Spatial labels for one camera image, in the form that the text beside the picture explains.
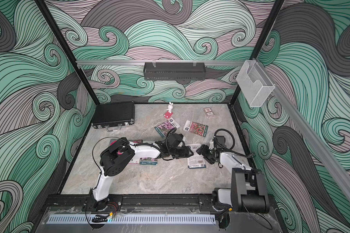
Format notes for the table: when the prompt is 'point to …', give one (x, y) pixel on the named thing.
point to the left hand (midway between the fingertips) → (192, 153)
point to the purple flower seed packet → (166, 127)
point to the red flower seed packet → (198, 128)
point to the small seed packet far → (208, 112)
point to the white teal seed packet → (196, 161)
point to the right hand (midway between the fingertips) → (199, 153)
